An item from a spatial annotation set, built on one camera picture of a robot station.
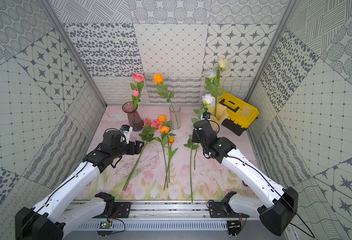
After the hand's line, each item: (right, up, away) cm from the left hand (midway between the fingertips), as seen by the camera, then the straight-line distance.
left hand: (137, 140), depth 80 cm
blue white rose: (+38, +21, -3) cm, 44 cm away
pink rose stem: (-1, +36, +8) cm, 36 cm away
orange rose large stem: (+12, +30, +11) cm, 34 cm away
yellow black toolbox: (+62, +13, +13) cm, 65 cm away
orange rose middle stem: (+13, +4, +21) cm, 25 cm away
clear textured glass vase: (+20, +13, +19) cm, 30 cm away
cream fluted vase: (+50, +14, +12) cm, 53 cm away
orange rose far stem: (+10, +12, +28) cm, 32 cm away
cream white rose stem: (+47, +31, +11) cm, 57 cm away
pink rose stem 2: (0, 0, +21) cm, 21 cm away
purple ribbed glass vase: (-7, +11, +18) cm, 23 cm away
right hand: (+34, +5, -3) cm, 35 cm away
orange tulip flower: (+18, -11, +15) cm, 25 cm away
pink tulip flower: (-4, +24, +11) cm, 27 cm away
